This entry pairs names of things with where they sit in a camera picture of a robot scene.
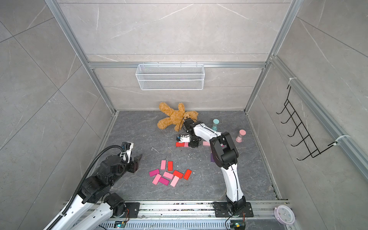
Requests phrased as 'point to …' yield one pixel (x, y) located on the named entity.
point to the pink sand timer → (242, 132)
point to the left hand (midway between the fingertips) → (137, 152)
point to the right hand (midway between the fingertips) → (196, 141)
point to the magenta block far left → (154, 172)
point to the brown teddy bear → (175, 118)
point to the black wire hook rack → (305, 138)
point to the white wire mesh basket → (170, 77)
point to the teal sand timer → (215, 121)
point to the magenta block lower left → (164, 181)
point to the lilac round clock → (284, 214)
